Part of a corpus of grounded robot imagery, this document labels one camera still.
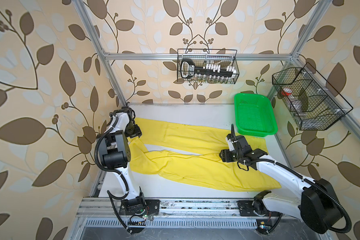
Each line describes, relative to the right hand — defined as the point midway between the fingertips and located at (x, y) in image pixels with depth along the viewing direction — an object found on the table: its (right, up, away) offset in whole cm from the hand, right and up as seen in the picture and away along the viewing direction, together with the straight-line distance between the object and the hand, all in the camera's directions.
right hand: (225, 155), depth 86 cm
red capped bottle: (+32, +36, -5) cm, 49 cm away
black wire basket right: (+40, +28, -14) cm, 51 cm away
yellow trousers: (-20, 0, +8) cm, 22 cm away
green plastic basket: (+29, +24, +26) cm, 46 cm away
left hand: (-56, +10, +7) cm, 57 cm away
